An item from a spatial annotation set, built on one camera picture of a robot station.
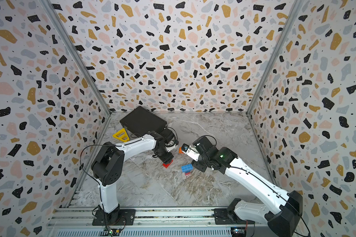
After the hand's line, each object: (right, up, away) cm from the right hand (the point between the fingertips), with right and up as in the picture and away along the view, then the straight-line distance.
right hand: (196, 157), depth 76 cm
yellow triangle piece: (-52, +10, +31) cm, 61 cm away
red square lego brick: (-5, -13, +12) cm, 18 cm away
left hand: (-17, -4, +16) cm, 23 cm away
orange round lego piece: (-8, +5, -9) cm, 13 cm away
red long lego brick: (-17, -9, +16) cm, 25 cm away
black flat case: (-39, +20, +34) cm, 56 cm away
